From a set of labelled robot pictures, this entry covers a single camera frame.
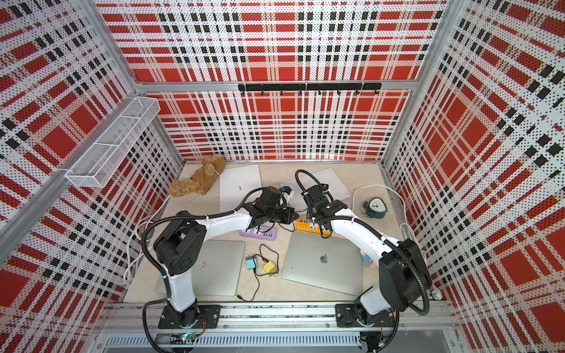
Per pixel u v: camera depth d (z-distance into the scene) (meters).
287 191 0.84
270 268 0.83
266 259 0.86
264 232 0.81
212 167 1.01
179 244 0.49
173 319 0.73
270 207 0.76
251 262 0.84
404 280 0.42
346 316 0.73
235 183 1.11
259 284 0.81
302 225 0.93
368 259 0.82
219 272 0.82
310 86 0.90
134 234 0.89
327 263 0.86
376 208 0.98
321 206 0.65
